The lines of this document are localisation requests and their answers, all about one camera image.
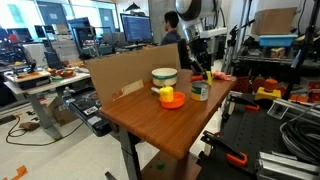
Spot black office chair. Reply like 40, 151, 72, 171
177, 38, 195, 70

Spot coiled black cables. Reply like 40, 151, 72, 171
279, 114, 320, 166

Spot white bowl with green stripe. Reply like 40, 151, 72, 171
151, 67, 179, 88

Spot yellow toy bell pepper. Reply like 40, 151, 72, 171
159, 85, 175, 103

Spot seated person in dark shirt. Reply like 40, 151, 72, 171
159, 10, 183, 47

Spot small yellow cylinder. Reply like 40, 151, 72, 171
204, 70, 214, 87

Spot tin can green yellow label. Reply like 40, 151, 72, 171
190, 80, 210, 102

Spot brown cardboard box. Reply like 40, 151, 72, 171
251, 7, 298, 36

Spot white desk with grey leg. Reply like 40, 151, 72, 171
3, 68, 92, 141

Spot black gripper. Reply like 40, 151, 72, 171
189, 35, 214, 80

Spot black clamp with orange handle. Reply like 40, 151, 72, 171
227, 94, 261, 112
200, 130, 249, 167

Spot computer monitor showing code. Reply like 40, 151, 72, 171
120, 13, 154, 44

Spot black camera tripod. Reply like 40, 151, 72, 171
221, 0, 248, 76

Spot silver aluminium extrusion bars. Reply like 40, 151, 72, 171
255, 151, 320, 180

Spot black light stand pole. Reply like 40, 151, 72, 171
283, 0, 320, 101

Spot red bowl with toy fruit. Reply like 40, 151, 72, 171
55, 68, 77, 79

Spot small wooden toy block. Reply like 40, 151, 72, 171
270, 47, 287, 59

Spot black metal table leg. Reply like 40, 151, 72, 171
113, 124, 144, 180

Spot black perforated breadboard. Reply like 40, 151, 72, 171
196, 99, 320, 180

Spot yellow base orange emergency button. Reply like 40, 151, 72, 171
254, 78, 283, 101

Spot blue plastic bin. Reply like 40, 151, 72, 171
258, 33, 299, 48

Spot black floor cable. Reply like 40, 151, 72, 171
4, 114, 86, 147

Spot cardboard box under desk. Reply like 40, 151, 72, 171
43, 96, 79, 126

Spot brown cardboard sheet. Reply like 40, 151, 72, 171
85, 43, 182, 107

